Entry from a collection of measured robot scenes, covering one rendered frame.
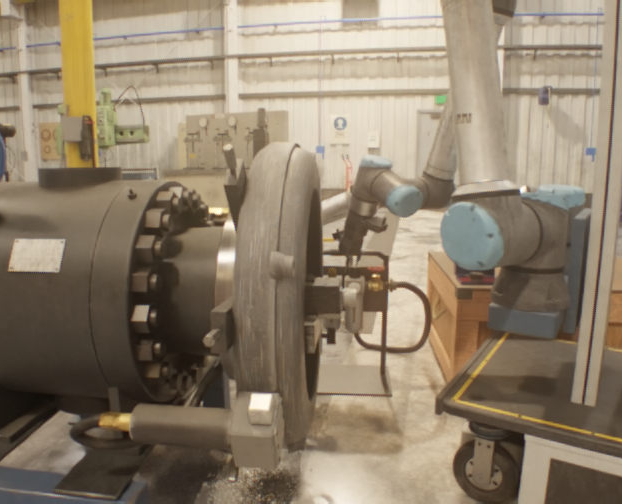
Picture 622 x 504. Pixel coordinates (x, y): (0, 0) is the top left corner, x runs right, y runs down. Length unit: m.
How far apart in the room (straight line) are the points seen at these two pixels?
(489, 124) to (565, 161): 11.23
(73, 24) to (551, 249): 4.36
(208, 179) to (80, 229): 6.51
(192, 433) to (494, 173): 0.80
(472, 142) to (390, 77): 10.95
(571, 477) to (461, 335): 0.82
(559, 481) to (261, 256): 0.90
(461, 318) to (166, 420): 1.30
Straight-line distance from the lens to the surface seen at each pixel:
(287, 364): 0.96
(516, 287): 1.26
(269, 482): 1.58
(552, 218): 1.24
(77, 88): 4.82
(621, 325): 2.23
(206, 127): 8.40
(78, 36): 4.90
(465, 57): 1.17
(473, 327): 2.01
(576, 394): 1.47
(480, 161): 1.12
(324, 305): 1.08
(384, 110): 11.99
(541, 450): 1.36
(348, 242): 1.51
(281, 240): 0.94
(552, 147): 12.28
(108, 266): 1.12
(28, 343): 1.25
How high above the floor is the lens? 0.93
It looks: 10 degrees down
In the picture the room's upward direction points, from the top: straight up
